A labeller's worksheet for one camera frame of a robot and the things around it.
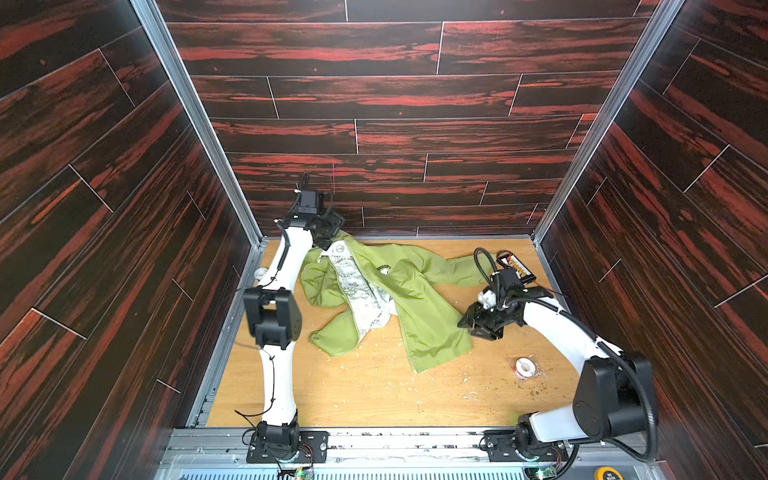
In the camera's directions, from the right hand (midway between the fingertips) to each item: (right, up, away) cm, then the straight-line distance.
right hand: (469, 326), depth 86 cm
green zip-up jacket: (-25, +11, +12) cm, 30 cm away
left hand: (-38, +31, +9) cm, 50 cm away
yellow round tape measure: (+25, -31, -17) cm, 44 cm away
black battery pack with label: (+22, +21, +25) cm, 39 cm away
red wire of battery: (+9, +13, -23) cm, 28 cm away
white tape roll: (+16, -12, 0) cm, 20 cm away
